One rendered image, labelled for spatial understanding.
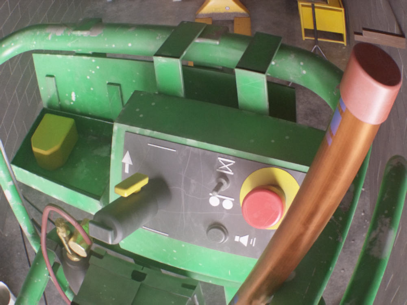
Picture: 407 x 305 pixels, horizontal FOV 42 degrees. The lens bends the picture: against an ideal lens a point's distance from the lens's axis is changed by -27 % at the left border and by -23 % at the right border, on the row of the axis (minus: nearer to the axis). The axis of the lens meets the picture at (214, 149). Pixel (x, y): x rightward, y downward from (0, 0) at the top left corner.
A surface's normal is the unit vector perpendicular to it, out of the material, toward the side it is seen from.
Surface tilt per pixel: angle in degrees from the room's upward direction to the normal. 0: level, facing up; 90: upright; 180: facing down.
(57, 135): 0
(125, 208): 41
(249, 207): 58
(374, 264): 9
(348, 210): 45
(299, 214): 81
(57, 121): 0
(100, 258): 0
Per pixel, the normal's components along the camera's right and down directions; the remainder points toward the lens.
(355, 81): -0.87, 0.27
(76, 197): -0.36, 0.70
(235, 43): -0.23, -0.29
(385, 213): -0.22, -0.70
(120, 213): 0.62, -0.67
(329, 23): -0.09, 0.73
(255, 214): -0.35, 0.23
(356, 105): -0.64, 0.54
